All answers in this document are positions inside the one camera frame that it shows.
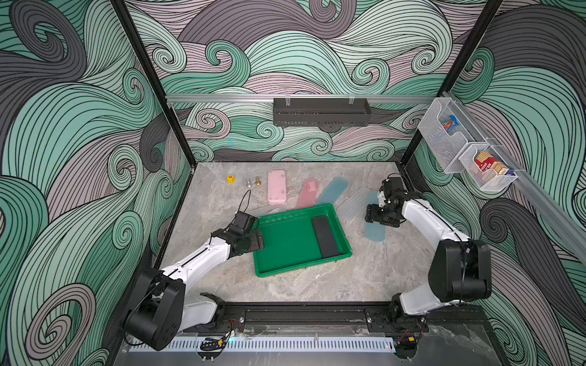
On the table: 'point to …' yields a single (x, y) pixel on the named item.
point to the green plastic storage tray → (291, 242)
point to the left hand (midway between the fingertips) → (253, 240)
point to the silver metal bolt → (249, 184)
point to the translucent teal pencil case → (333, 191)
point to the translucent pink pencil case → (308, 193)
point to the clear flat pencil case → (353, 207)
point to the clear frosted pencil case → (266, 210)
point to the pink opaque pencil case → (277, 187)
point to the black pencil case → (326, 239)
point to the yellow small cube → (231, 179)
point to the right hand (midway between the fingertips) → (379, 220)
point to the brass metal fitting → (258, 182)
